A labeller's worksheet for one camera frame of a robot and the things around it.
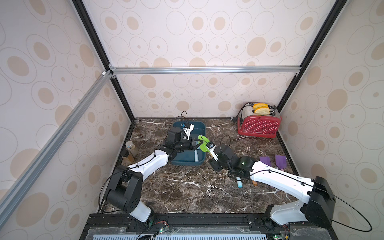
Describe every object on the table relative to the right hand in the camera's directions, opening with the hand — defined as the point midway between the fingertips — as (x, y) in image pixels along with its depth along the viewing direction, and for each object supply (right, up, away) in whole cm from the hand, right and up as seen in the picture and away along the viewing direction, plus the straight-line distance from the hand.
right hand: (213, 158), depth 80 cm
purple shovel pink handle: (+36, -4, +15) cm, 39 cm away
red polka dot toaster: (+38, +18, +19) cm, 47 cm away
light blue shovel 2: (+16, -15, +5) cm, 22 cm away
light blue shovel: (-9, -1, +17) cm, 19 cm away
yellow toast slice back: (+32, +32, +19) cm, 49 cm away
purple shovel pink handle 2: (+45, -5, +15) cm, 48 cm away
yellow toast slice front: (+34, +28, +18) cm, 47 cm away
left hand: (-4, +9, 0) cm, 10 cm away
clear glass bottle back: (-49, +5, +13) cm, 51 cm away
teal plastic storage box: (-15, -3, +18) cm, 23 cm away
